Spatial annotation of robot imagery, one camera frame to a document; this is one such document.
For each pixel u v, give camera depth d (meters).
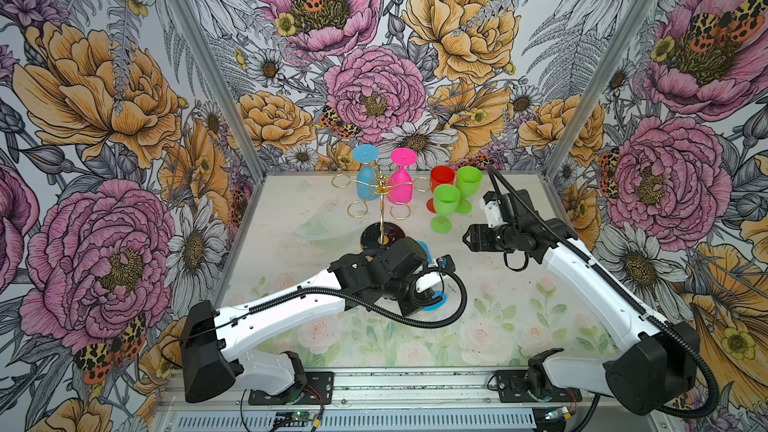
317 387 0.74
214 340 0.40
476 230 0.72
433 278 0.60
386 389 0.76
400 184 0.86
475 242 0.73
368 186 0.79
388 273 0.53
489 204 0.73
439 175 0.99
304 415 0.71
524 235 0.58
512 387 0.74
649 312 0.42
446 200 0.94
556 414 0.71
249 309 0.42
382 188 0.79
